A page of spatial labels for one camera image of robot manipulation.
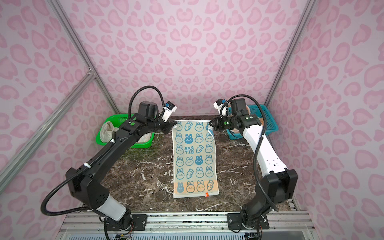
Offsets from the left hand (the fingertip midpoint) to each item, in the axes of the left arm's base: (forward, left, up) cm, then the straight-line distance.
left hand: (174, 118), depth 77 cm
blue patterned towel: (-17, -10, -29) cm, 35 cm away
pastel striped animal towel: (+8, +48, -20) cm, 52 cm away
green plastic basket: (+23, +48, -25) cm, 58 cm away
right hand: (-2, -19, 0) cm, 20 cm away
